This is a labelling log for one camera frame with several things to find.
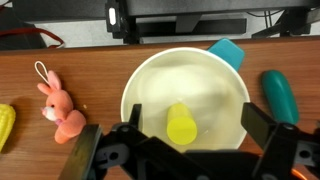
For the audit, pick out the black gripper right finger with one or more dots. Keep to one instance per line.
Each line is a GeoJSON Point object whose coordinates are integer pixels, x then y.
{"type": "Point", "coordinates": [258, 125]}

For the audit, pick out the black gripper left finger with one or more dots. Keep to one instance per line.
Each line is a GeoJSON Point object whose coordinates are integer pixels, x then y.
{"type": "Point", "coordinates": [135, 116]}

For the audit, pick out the yellow cylinder block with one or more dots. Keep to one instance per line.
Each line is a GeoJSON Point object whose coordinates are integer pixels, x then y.
{"type": "Point", "coordinates": [181, 128]}

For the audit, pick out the teal oblong toy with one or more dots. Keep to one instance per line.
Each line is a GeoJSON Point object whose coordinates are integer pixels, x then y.
{"type": "Point", "coordinates": [280, 96]}

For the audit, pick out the cream white bowl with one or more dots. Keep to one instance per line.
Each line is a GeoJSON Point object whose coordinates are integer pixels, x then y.
{"type": "Point", "coordinates": [186, 76]}

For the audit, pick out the pink plush bunny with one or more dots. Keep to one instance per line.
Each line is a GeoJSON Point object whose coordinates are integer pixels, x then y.
{"type": "Point", "coordinates": [63, 110]}

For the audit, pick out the black cart table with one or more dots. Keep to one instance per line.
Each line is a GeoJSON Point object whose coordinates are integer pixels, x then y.
{"type": "Point", "coordinates": [200, 6]}

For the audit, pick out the yellow toy corn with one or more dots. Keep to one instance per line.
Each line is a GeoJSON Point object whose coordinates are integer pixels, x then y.
{"type": "Point", "coordinates": [6, 123]}

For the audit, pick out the silver wrist mount plate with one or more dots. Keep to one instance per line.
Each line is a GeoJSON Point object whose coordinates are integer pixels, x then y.
{"type": "Point", "coordinates": [81, 151]}

